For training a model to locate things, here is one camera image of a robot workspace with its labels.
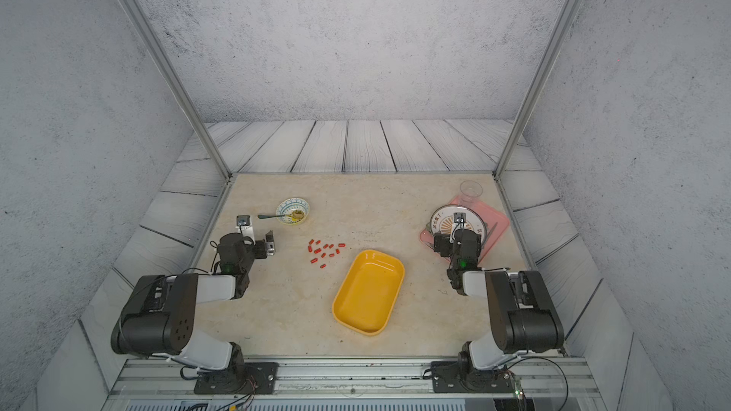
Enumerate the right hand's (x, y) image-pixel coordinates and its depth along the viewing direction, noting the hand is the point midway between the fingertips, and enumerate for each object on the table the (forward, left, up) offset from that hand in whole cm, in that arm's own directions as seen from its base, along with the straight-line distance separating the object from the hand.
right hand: (458, 230), depth 94 cm
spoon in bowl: (+9, +56, -4) cm, 57 cm away
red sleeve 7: (-6, +45, -6) cm, 45 cm away
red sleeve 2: (-3, +40, -7) cm, 41 cm away
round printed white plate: (+9, +3, -6) cm, 11 cm away
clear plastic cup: (+20, -8, -3) cm, 21 cm away
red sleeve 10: (-9, +44, -7) cm, 46 cm away
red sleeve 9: (-7, +47, -7) cm, 48 cm away
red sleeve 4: (-2, +42, -7) cm, 43 cm away
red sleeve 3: (-5, +42, -7) cm, 43 cm away
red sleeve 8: (-3, +49, -7) cm, 50 cm away
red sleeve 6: (-1, +49, -6) cm, 50 cm away
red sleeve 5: (-3, +47, -7) cm, 47 cm away
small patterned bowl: (+14, +59, -3) cm, 61 cm away
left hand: (-1, +65, +1) cm, 65 cm away
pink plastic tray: (+8, -17, -8) cm, 20 cm away
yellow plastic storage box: (-18, +29, -6) cm, 35 cm away
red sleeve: (-1, +39, -7) cm, 39 cm away
